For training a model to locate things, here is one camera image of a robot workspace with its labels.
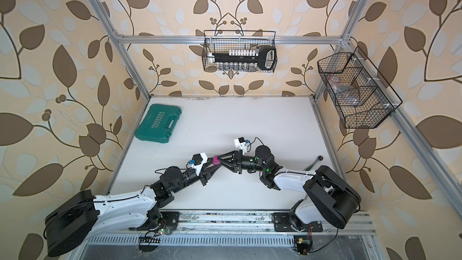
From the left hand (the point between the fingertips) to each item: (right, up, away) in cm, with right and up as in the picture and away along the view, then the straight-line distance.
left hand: (216, 159), depth 73 cm
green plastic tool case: (-37, +14, +28) cm, 48 cm away
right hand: (+1, -1, -1) cm, 2 cm away
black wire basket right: (+61, +26, -1) cm, 66 cm away
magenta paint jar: (0, 0, -1) cm, 1 cm away
